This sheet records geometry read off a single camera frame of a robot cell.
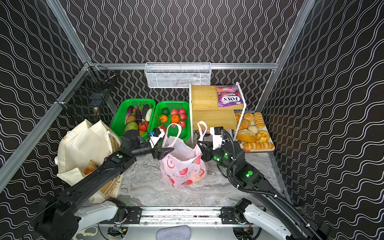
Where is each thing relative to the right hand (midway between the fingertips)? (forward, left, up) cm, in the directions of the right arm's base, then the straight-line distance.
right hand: (197, 142), depth 67 cm
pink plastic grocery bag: (-7, +6, -8) cm, 12 cm away
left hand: (+3, +12, -5) cm, 14 cm away
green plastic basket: (+30, +57, -22) cm, 68 cm away
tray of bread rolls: (+25, -37, -27) cm, 53 cm away
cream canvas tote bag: (+6, +60, -11) cm, 62 cm away
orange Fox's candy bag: (-4, +57, -17) cm, 60 cm away
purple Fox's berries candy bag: (+26, -16, +6) cm, 31 cm away
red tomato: (+28, +38, -22) cm, 52 cm away
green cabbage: (+26, +45, -19) cm, 56 cm away
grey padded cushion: (-31, +9, -27) cm, 42 cm away
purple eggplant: (+41, +45, -24) cm, 65 cm away
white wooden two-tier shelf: (+20, -3, +3) cm, 20 cm away
